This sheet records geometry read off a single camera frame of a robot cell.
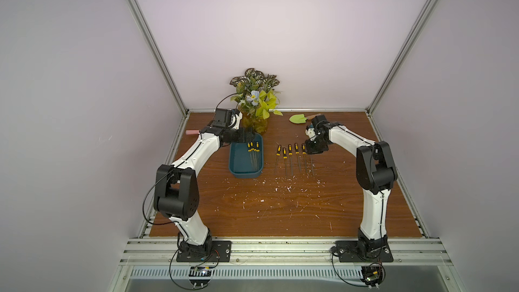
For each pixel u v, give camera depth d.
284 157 1.00
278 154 1.00
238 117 0.84
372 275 0.70
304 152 1.01
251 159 0.97
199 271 0.72
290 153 1.00
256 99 0.92
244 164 0.97
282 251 0.74
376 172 0.54
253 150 1.01
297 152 1.01
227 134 0.76
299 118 1.17
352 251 0.73
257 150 1.01
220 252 0.73
